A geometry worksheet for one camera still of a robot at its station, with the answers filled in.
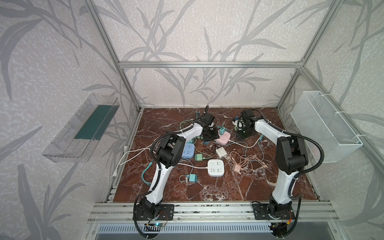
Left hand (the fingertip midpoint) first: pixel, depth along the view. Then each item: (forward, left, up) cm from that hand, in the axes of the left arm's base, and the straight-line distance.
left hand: (220, 134), depth 99 cm
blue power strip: (-12, +20, -2) cm, 24 cm away
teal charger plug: (-28, +17, -1) cm, 33 cm away
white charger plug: (-12, 0, -2) cm, 12 cm away
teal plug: (+1, -1, +2) cm, 2 cm away
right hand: (+1, -13, +2) cm, 14 cm away
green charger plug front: (-16, +14, -2) cm, 21 cm away
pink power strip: (-3, -2, -2) cm, 4 cm away
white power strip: (-22, +4, -2) cm, 23 cm away
